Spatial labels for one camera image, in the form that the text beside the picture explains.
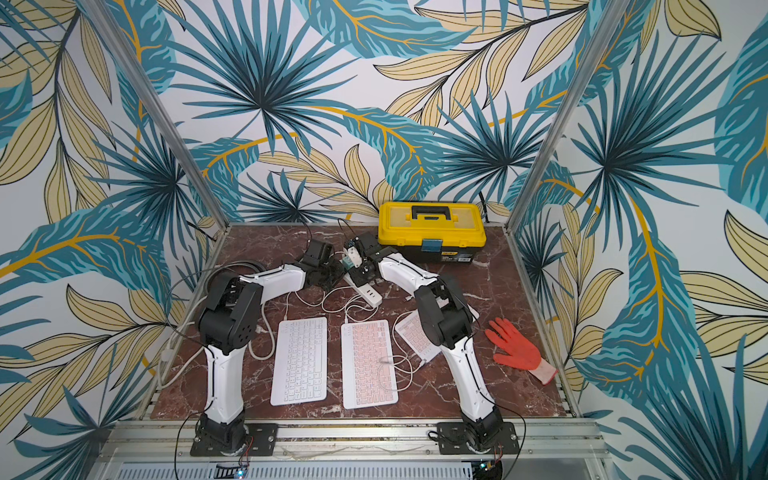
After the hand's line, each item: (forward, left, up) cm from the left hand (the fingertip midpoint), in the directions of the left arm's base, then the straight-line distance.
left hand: (348, 274), depth 102 cm
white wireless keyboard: (-29, +11, -3) cm, 31 cm away
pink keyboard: (-32, -8, -3) cm, 33 cm away
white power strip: (-7, -6, 0) cm, 9 cm away
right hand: (0, -3, 0) cm, 3 cm away
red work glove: (-25, -53, -3) cm, 59 cm away
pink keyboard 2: (-19, -22, -3) cm, 29 cm away
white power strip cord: (-24, +53, -5) cm, 58 cm away
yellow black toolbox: (+8, -28, +13) cm, 32 cm away
